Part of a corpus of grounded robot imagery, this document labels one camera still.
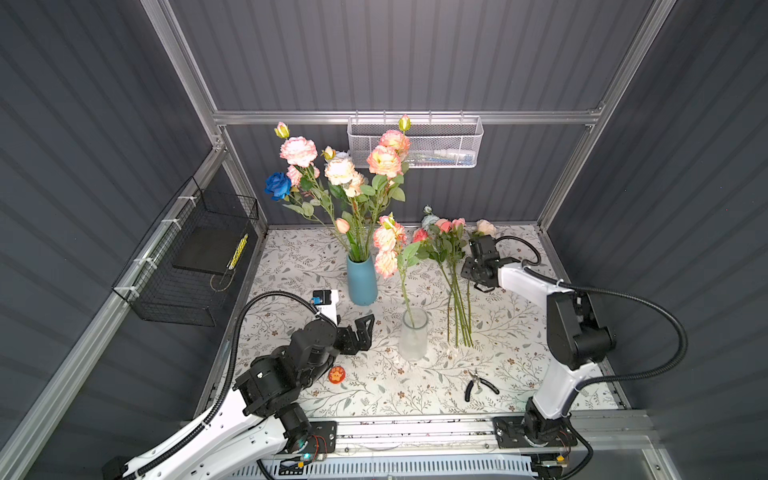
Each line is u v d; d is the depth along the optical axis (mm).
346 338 590
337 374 839
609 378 551
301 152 632
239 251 760
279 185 697
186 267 727
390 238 630
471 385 815
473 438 741
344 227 809
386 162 642
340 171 683
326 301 585
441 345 890
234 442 560
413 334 791
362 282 886
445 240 1107
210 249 758
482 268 744
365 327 609
